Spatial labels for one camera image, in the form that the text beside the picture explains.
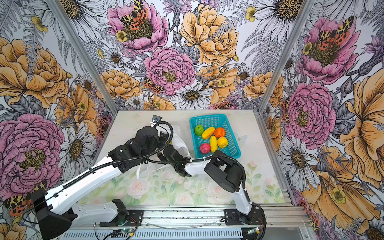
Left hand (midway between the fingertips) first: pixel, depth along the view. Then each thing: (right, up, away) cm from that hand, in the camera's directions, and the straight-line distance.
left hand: (159, 135), depth 74 cm
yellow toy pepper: (+34, -6, +23) cm, 42 cm away
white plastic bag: (-7, -20, +8) cm, 23 cm away
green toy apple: (+20, +1, +29) cm, 35 cm away
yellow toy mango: (+29, -7, +24) cm, 38 cm away
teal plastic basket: (+32, +8, +35) cm, 48 cm away
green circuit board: (-15, -45, -3) cm, 47 cm away
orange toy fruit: (+33, 0, +28) cm, 44 cm away
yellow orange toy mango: (+26, 0, +30) cm, 40 cm away
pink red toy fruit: (+23, -10, +20) cm, 32 cm away
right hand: (-2, -11, +17) cm, 20 cm away
